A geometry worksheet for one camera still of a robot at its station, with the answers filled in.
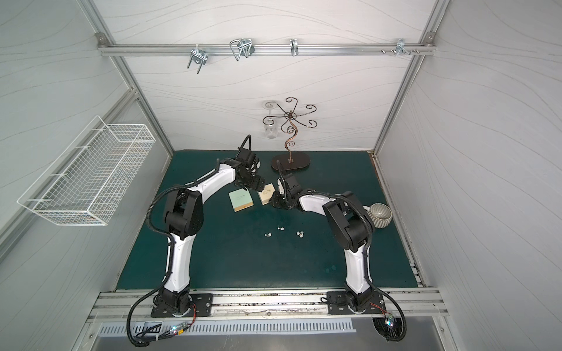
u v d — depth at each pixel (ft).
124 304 2.47
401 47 2.51
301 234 2.97
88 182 2.26
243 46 2.49
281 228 3.04
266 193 3.24
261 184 2.99
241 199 3.23
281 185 2.69
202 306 2.41
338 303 2.41
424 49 2.57
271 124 3.08
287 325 2.31
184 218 1.86
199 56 2.58
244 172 2.58
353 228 1.72
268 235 2.97
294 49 2.56
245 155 2.73
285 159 3.74
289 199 2.56
